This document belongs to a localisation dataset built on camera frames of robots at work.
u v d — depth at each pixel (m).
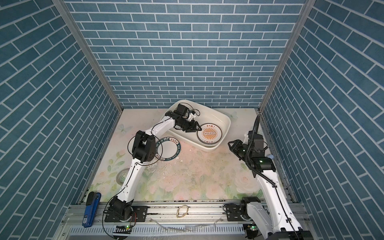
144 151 0.66
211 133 1.05
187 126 0.94
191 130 0.92
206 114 1.12
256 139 0.58
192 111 0.98
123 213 0.64
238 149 0.68
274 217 0.42
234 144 0.70
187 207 0.77
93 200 0.75
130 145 0.99
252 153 0.58
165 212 0.75
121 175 0.85
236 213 0.74
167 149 0.96
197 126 0.96
